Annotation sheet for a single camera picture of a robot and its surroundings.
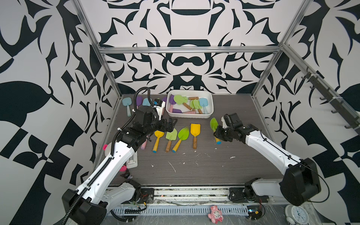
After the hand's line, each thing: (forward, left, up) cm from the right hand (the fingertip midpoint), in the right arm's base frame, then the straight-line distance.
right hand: (213, 131), depth 85 cm
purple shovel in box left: (+34, +26, -10) cm, 44 cm away
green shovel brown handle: (+36, +20, -11) cm, 43 cm away
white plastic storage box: (+40, +8, -9) cm, 42 cm away
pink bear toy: (-40, +4, -8) cm, 41 cm away
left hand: (+1, +26, +16) cm, 31 cm away
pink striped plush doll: (-18, +52, -8) cm, 56 cm away
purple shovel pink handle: (+35, +32, -9) cm, 49 cm away
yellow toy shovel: (+5, +35, -11) cm, 37 cm away
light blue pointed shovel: (+34, +1, -11) cm, 36 cm away
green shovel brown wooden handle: (+30, +7, -10) cm, 32 cm away
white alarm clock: (-40, -34, -9) cm, 53 cm away
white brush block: (-14, +48, -10) cm, 51 cm away
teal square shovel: (+37, +64, -12) cm, 75 cm away
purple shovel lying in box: (+25, +22, -10) cm, 35 cm away
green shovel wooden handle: (+3, +26, -12) cm, 29 cm away
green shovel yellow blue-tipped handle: (+7, -2, -3) cm, 8 cm away
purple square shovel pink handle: (+40, +55, -15) cm, 70 cm away
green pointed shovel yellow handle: (+4, +18, -12) cm, 22 cm away
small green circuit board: (-38, -17, -13) cm, 44 cm away
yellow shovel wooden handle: (+7, +10, -12) cm, 17 cm away
